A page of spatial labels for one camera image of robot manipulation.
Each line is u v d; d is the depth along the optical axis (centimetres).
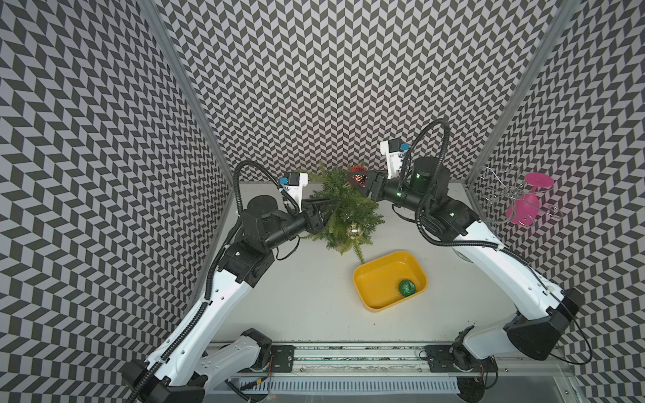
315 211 55
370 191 56
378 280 88
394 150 54
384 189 55
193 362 37
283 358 73
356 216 74
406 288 82
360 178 60
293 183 54
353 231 75
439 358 72
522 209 75
